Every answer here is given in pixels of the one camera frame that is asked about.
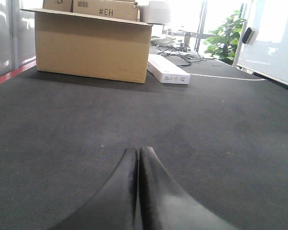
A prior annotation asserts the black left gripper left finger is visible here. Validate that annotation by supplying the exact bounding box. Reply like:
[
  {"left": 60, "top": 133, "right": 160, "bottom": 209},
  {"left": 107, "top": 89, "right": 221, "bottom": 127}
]
[{"left": 48, "top": 148, "right": 138, "bottom": 230}]

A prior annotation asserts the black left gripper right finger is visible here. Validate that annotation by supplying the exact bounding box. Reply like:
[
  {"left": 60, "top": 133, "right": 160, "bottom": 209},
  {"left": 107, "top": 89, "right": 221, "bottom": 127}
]
[{"left": 138, "top": 146, "right": 238, "bottom": 230}]

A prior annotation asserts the conveyor with dark grey belt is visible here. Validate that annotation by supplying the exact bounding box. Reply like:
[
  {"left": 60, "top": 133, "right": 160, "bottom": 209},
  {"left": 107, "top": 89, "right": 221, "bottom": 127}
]
[{"left": 0, "top": 45, "right": 288, "bottom": 230}]

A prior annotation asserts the long flat white box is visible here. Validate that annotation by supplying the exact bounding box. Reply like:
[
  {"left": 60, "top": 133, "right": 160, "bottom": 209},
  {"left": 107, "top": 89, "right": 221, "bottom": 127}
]
[{"left": 146, "top": 54, "right": 191, "bottom": 85}]

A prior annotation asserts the large open cardboard box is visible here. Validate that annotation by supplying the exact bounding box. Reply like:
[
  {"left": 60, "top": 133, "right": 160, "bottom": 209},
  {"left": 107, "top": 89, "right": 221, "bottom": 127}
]
[{"left": 20, "top": 8, "right": 153, "bottom": 84}]

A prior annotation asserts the olive green bag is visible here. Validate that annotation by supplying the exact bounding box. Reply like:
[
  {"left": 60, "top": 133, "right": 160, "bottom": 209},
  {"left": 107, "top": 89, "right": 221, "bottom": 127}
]
[{"left": 150, "top": 37, "right": 175, "bottom": 47}]

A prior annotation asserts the green leafy plant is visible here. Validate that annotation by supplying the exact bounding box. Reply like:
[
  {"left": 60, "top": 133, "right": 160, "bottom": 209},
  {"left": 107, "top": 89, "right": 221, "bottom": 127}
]
[{"left": 203, "top": 10, "right": 247, "bottom": 65}]

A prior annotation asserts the black whiteboard eraser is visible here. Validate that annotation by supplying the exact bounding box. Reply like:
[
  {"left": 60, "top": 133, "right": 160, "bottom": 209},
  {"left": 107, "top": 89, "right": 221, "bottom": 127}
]
[{"left": 241, "top": 27, "right": 255, "bottom": 45}]

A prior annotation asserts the long printed cardboard box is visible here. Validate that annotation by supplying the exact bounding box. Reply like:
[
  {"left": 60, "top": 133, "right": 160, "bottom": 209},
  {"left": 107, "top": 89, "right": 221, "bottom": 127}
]
[{"left": 73, "top": 0, "right": 139, "bottom": 22}]

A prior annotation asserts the white cardboard box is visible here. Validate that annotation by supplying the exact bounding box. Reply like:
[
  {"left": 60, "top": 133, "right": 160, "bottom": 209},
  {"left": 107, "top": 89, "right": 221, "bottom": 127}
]
[{"left": 139, "top": 0, "right": 171, "bottom": 24}]

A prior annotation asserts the cardboard box with recycling mark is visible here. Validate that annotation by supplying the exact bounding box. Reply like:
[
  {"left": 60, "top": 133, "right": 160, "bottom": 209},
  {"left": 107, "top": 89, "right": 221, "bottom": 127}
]
[{"left": 42, "top": 0, "right": 74, "bottom": 12}]

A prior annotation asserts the thin white cord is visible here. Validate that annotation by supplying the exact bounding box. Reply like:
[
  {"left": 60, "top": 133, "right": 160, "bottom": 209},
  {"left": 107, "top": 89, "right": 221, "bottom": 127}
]
[{"left": 189, "top": 73, "right": 266, "bottom": 81}]

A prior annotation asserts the black cable bundle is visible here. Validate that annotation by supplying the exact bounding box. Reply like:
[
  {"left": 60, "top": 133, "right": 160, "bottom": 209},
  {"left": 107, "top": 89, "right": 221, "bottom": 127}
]
[{"left": 156, "top": 45, "right": 207, "bottom": 67}]

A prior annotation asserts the whiteboard with white frame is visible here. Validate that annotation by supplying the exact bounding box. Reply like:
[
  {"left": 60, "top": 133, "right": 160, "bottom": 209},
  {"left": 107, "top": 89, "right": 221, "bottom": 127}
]
[{"left": 232, "top": 0, "right": 288, "bottom": 91}]

